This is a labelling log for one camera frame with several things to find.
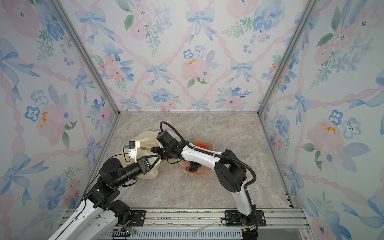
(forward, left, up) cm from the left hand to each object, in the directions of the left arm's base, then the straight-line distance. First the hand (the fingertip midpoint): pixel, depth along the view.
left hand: (160, 156), depth 65 cm
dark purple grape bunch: (+6, -14, -23) cm, 28 cm away
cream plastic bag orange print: (+1, +8, +4) cm, 9 cm away
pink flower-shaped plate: (+6, -20, -27) cm, 34 cm away
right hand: (+10, +9, -16) cm, 21 cm away
